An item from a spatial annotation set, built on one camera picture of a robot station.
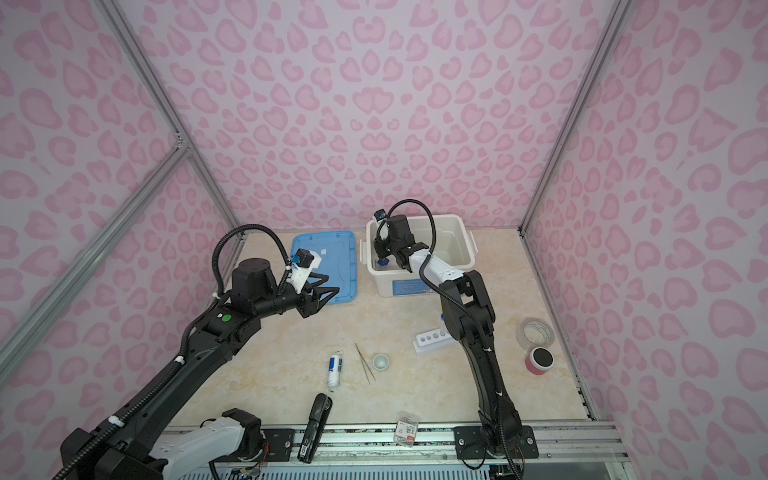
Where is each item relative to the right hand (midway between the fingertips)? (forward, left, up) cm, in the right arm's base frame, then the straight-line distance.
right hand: (381, 233), depth 102 cm
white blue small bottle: (-42, +11, -10) cm, 44 cm away
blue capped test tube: (-40, -16, +17) cm, 46 cm away
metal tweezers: (-40, +3, -12) cm, 42 cm away
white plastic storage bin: (-1, -25, -3) cm, 25 cm away
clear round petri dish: (-29, -48, -14) cm, 58 cm away
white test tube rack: (-34, -17, -9) cm, 39 cm away
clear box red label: (-57, -9, -10) cm, 58 cm away
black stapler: (-57, +13, -9) cm, 59 cm away
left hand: (-29, +9, +15) cm, 34 cm away
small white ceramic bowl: (-40, -1, -12) cm, 41 cm away
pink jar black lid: (-39, -45, -8) cm, 61 cm away
